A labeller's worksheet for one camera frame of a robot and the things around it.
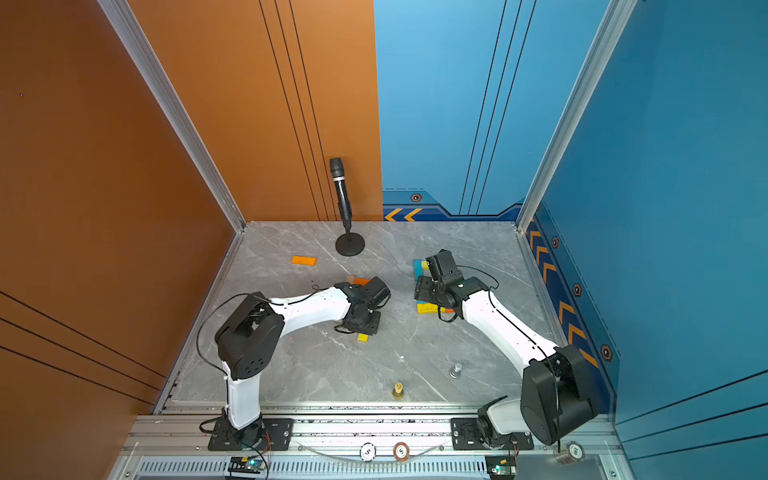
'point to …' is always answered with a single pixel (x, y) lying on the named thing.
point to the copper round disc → (401, 451)
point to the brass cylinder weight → (398, 391)
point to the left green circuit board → (243, 464)
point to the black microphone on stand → (348, 244)
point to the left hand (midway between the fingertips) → (373, 324)
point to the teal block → (418, 269)
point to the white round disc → (367, 452)
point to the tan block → (351, 279)
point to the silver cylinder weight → (455, 371)
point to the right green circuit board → (501, 467)
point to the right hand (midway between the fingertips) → (426, 289)
